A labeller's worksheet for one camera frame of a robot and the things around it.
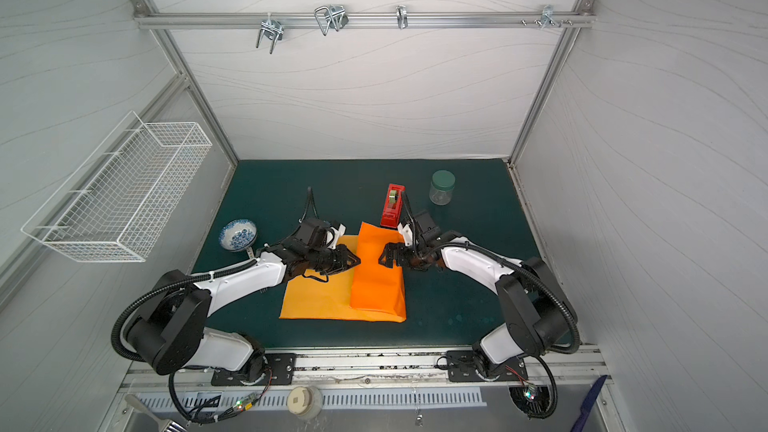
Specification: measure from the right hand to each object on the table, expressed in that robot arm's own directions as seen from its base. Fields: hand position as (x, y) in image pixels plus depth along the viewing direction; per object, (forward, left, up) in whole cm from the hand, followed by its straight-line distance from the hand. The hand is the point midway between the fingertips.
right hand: (395, 255), depth 87 cm
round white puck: (-37, +17, +5) cm, 41 cm away
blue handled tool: (-32, -48, -9) cm, 58 cm away
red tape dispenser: (+16, +2, -1) cm, 16 cm away
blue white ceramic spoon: (+7, +53, -4) cm, 54 cm away
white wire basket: (-6, +64, +27) cm, 70 cm away
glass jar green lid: (+25, -14, +2) cm, 29 cm away
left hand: (-2, +9, +2) cm, 9 cm away
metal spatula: (-42, +50, -4) cm, 66 cm away
